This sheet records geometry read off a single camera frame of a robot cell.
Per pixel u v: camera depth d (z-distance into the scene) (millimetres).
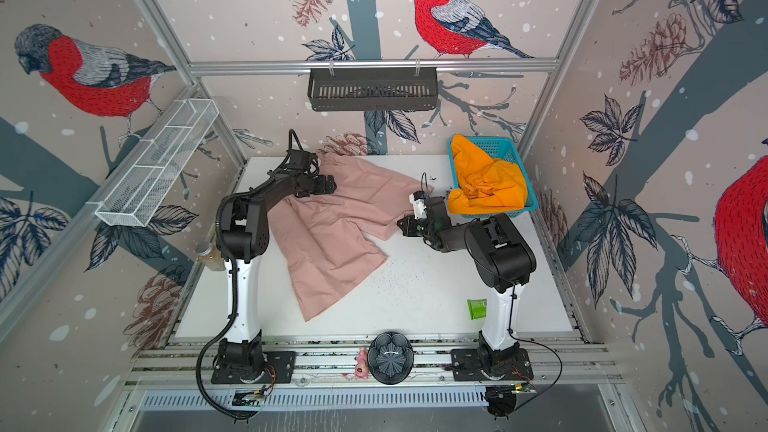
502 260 532
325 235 981
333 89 951
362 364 712
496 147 1175
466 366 728
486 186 1033
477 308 820
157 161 785
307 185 949
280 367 732
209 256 853
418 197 922
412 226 899
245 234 615
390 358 743
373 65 941
